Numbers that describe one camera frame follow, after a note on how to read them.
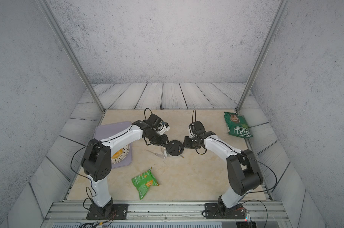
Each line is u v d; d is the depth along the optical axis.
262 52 0.87
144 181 0.78
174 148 0.92
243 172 0.45
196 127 0.72
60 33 0.79
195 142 0.67
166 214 0.73
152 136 0.73
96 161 0.49
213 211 0.73
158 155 0.94
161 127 0.78
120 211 0.73
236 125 1.06
